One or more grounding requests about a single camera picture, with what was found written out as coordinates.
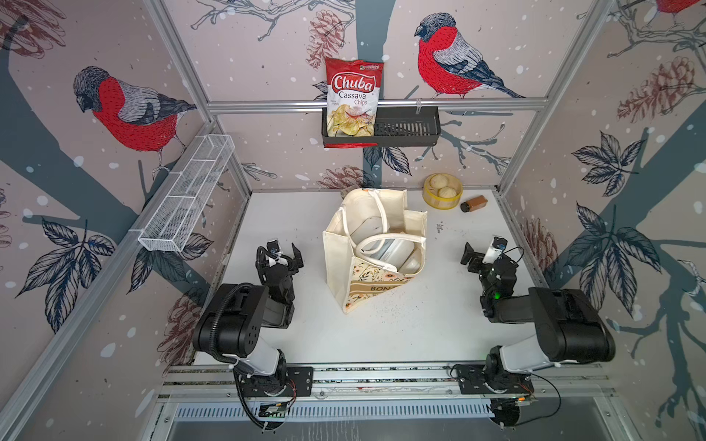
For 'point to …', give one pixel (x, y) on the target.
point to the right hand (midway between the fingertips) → (480, 243)
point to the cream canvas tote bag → (352, 275)
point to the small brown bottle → (475, 203)
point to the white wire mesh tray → (176, 218)
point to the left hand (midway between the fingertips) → (282, 242)
